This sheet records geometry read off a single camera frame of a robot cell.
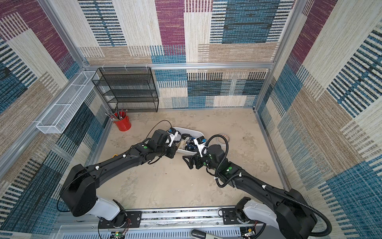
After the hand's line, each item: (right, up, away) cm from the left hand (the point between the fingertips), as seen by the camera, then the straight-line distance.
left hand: (178, 148), depth 85 cm
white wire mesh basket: (-56, +17, -13) cm, 60 cm away
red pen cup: (-40, +13, +23) cm, 48 cm away
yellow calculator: (-40, -6, +9) cm, 42 cm away
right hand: (+8, -3, -5) cm, 10 cm away
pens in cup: (-44, +19, +20) cm, 52 cm away
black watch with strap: (+2, +6, +15) cm, 17 cm away
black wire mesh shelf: (-35, +39, +24) cm, 57 cm away
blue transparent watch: (+7, -1, +11) cm, 13 cm away
